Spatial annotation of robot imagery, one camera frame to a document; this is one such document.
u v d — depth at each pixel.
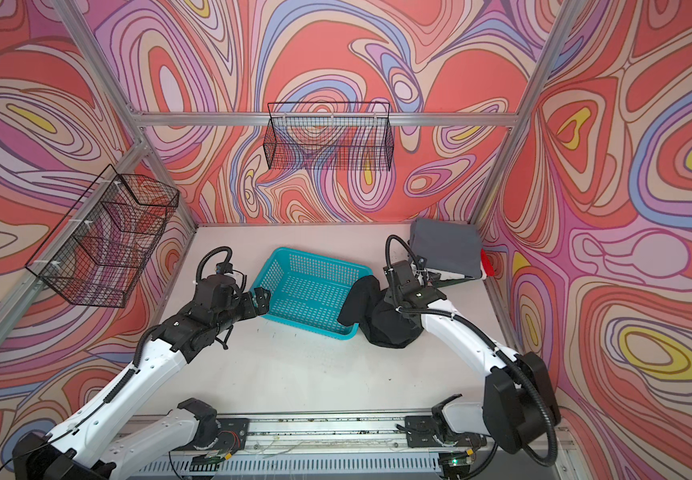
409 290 0.65
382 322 0.82
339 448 0.73
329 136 0.98
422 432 0.75
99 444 0.41
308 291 1.01
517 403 0.41
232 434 0.72
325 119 0.88
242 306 0.69
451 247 0.99
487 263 1.04
